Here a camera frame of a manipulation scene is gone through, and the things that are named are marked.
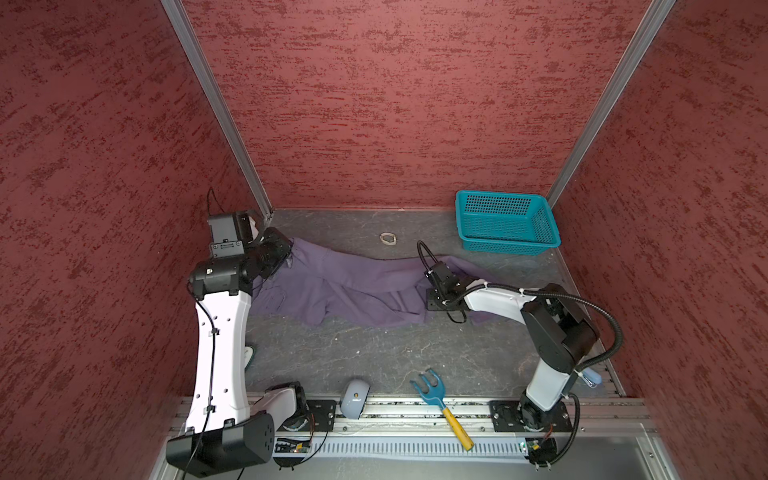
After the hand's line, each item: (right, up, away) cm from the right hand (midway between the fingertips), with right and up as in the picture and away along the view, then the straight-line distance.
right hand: (431, 307), depth 94 cm
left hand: (-36, +20, -24) cm, 48 cm away
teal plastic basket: (+33, +28, +23) cm, 50 cm away
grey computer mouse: (-22, -16, -25) cm, 36 cm away
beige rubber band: (-17, +23, +16) cm, 33 cm away
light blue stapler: (+41, -16, -16) cm, 47 cm away
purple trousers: (-28, +7, -4) cm, 29 cm away
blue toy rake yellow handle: (-1, -18, -18) cm, 26 cm away
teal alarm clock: (-54, -11, -11) cm, 56 cm away
